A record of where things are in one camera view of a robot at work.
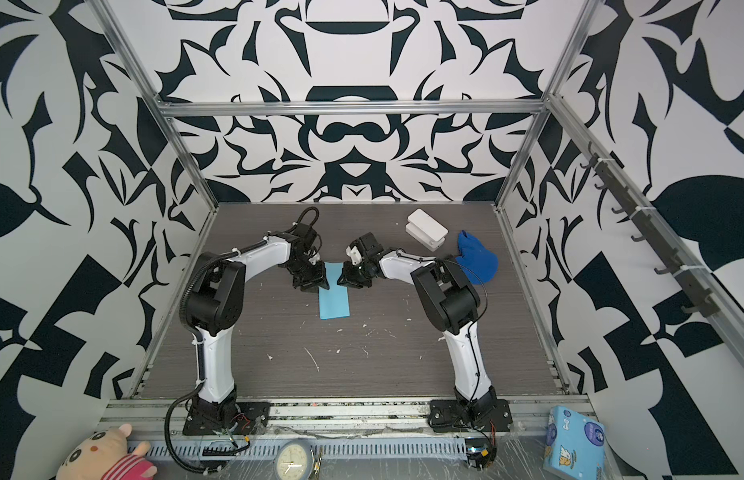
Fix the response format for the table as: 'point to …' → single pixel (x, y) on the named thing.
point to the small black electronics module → (479, 452)
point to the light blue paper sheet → (333, 302)
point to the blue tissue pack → (575, 446)
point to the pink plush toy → (107, 455)
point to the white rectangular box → (426, 229)
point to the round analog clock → (293, 461)
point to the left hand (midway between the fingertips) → (326, 283)
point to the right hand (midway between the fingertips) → (339, 279)
